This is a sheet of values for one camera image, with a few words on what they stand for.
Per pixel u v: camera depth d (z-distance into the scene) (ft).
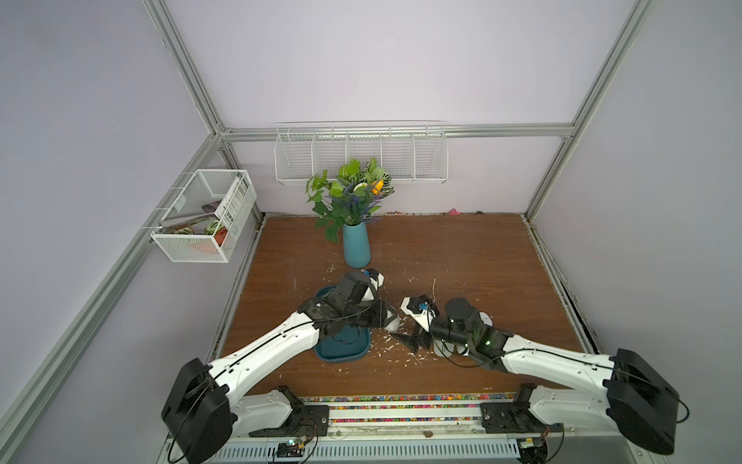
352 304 2.08
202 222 2.46
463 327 1.98
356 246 3.22
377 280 2.37
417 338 2.20
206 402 1.27
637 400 1.35
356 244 3.16
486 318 2.99
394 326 2.49
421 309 2.11
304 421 2.38
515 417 2.14
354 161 2.79
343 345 2.79
